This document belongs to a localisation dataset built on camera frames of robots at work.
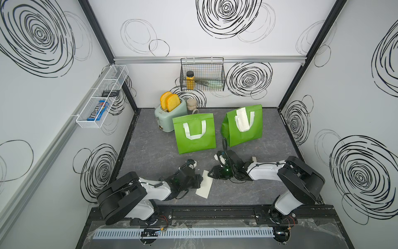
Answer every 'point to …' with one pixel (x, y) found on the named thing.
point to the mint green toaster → (164, 119)
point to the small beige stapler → (254, 158)
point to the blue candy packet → (99, 111)
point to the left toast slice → (164, 99)
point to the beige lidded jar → (192, 104)
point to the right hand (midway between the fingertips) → (210, 175)
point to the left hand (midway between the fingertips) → (204, 180)
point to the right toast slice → (173, 102)
